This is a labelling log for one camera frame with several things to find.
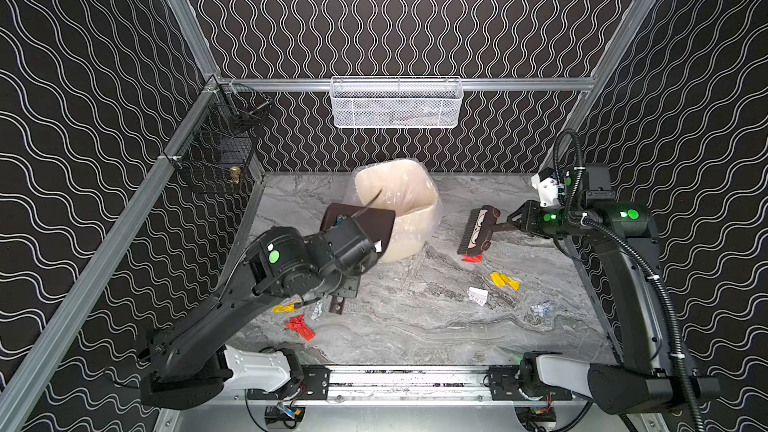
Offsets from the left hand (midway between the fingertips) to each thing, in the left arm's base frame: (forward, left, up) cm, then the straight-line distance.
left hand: (355, 280), depth 60 cm
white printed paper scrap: (+12, -32, -31) cm, 45 cm away
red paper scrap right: (+23, -32, -30) cm, 49 cm away
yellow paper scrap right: (+17, -40, -30) cm, 53 cm away
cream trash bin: (+37, -10, -11) cm, 40 cm away
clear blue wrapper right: (+9, -50, -31) cm, 60 cm away
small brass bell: (+31, +37, -1) cm, 49 cm away
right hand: (+17, -35, -1) cm, 39 cm away
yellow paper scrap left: (+5, +24, -29) cm, 38 cm away
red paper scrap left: (+1, +20, -29) cm, 35 cm away
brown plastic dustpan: (+14, -4, +1) cm, 14 cm away
